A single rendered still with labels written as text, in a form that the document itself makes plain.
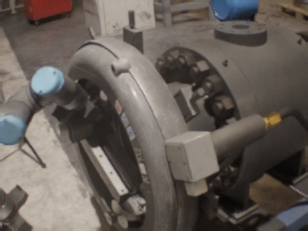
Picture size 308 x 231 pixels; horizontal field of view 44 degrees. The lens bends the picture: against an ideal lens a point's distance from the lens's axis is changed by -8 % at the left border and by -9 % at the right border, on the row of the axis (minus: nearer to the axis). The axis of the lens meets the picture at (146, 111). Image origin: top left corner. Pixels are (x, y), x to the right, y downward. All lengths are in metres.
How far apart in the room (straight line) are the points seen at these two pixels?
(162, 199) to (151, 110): 0.24
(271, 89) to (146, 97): 0.51
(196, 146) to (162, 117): 0.14
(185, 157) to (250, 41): 0.65
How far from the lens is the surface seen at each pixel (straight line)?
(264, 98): 1.39
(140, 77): 1.10
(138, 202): 1.31
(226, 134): 1.06
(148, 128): 1.06
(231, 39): 1.49
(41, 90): 1.19
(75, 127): 1.38
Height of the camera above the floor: 1.31
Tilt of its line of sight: 26 degrees down
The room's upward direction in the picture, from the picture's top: 6 degrees counter-clockwise
